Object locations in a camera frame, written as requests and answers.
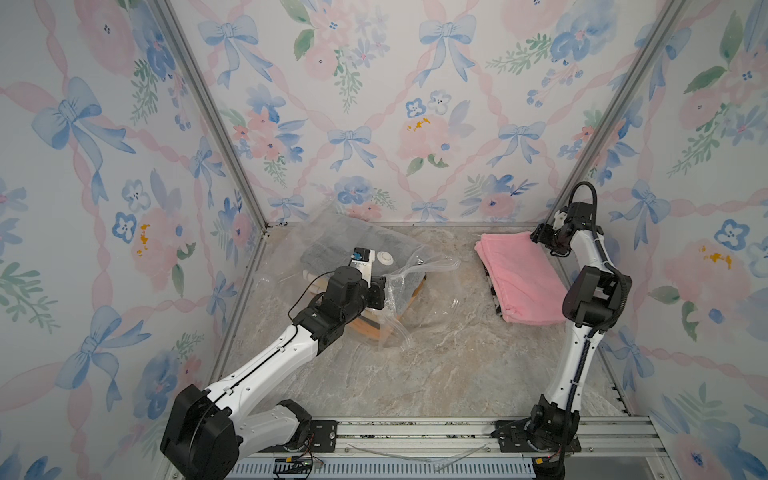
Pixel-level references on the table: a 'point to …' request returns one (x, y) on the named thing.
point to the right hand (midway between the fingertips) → (545, 236)
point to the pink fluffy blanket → (528, 287)
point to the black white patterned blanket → (492, 290)
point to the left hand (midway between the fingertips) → (388, 278)
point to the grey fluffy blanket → (331, 243)
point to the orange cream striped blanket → (385, 322)
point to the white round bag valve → (385, 258)
